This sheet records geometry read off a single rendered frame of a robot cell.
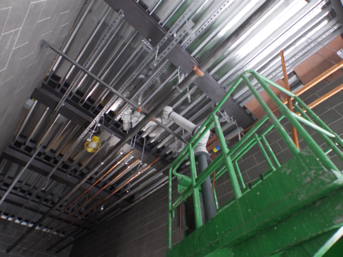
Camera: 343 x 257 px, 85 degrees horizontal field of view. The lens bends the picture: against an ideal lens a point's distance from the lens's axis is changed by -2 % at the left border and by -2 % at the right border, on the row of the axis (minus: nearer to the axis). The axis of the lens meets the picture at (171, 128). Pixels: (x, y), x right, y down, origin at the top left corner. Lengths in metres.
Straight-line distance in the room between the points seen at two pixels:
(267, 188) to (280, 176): 0.10
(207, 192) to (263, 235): 0.92
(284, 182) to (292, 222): 0.19
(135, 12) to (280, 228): 2.39
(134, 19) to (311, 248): 2.50
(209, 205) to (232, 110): 1.68
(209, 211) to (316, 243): 1.03
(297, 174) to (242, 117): 2.31
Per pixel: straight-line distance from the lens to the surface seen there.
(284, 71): 2.38
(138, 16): 2.57
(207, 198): 2.01
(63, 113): 3.50
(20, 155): 4.99
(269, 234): 1.23
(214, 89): 2.90
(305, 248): 1.16
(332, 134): 1.75
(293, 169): 1.11
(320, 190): 1.03
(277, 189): 1.14
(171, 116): 2.58
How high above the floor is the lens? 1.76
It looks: 51 degrees up
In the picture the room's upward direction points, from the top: straight up
